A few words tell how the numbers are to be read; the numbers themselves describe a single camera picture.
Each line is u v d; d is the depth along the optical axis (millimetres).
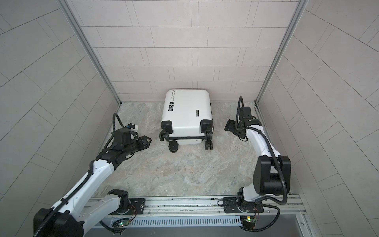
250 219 685
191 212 707
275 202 436
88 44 845
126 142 608
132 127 711
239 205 653
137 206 705
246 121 617
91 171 475
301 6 708
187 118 812
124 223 644
